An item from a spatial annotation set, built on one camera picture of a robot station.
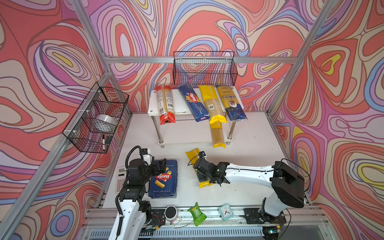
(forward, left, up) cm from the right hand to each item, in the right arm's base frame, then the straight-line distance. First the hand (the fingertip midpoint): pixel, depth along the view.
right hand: (202, 174), depth 85 cm
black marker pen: (+8, +49, +23) cm, 55 cm away
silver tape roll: (+15, +46, +31) cm, 58 cm away
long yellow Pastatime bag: (+24, -11, +5) cm, 27 cm away
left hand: (+5, +23, +10) cm, 26 cm away
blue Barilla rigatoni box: (-6, +21, +3) cm, 22 cm away
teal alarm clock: (-19, -11, -1) cm, 22 cm away
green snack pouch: (-21, +3, -3) cm, 21 cm away
